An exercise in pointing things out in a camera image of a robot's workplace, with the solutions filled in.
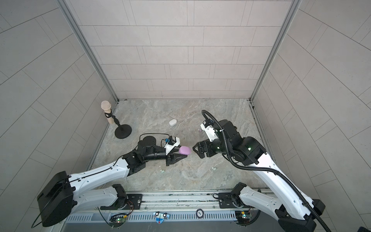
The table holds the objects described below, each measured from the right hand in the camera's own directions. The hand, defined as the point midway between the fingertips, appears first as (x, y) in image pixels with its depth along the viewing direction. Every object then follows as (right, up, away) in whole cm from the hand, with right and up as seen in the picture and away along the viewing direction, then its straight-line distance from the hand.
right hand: (199, 147), depth 64 cm
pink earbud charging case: (-7, -2, +1) cm, 7 cm away
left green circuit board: (-37, -34, +1) cm, 50 cm away
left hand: (-6, -4, +5) cm, 9 cm away
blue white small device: (-18, -33, +2) cm, 37 cm away
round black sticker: (0, -33, +4) cm, 33 cm away
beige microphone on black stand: (-50, +3, +32) cm, 60 cm away
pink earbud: (+2, +3, +34) cm, 34 cm away
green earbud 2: (+9, -16, +17) cm, 25 cm away
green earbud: (-20, -18, +16) cm, 31 cm away
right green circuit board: (+21, -34, +4) cm, 40 cm away
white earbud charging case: (-17, +8, +36) cm, 41 cm away
